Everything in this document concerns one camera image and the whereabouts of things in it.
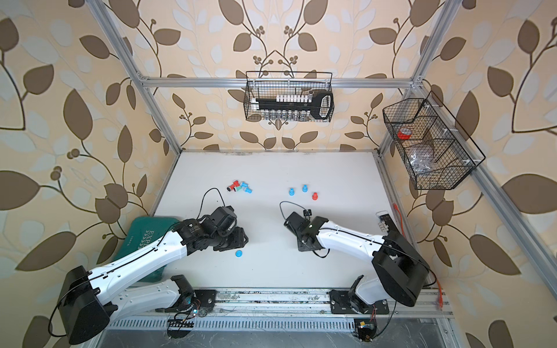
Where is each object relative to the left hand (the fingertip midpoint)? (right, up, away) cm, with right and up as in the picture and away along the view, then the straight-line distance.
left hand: (243, 238), depth 78 cm
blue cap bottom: (-3, -8, +7) cm, 11 cm away
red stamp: (+29, +13, +23) cm, 39 cm away
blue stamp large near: (-5, +18, +27) cm, 33 cm away
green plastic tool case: (-41, 0, +7) cm, 41 cm away
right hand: (+25, -4, +8) cm, 26 cm away
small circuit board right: (+42, -29, -6) cm, 51 cm away
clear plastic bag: (+60, +28, -8) cm, 67 cm away
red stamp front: (-12, +17, +26) cm, 33 cm away
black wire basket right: (+67, +31, -5) cm, 74 cm away
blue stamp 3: (+25, +16, +26) cm, 40 cm away
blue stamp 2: (+18, +15, +24) cm, 34 cm away
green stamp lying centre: (-8, +16, +27) cm, 32 cm away
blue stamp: (-3, +16, +27) cm, 31 cm away
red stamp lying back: (-9, +19, +29) cm, 35 cm away
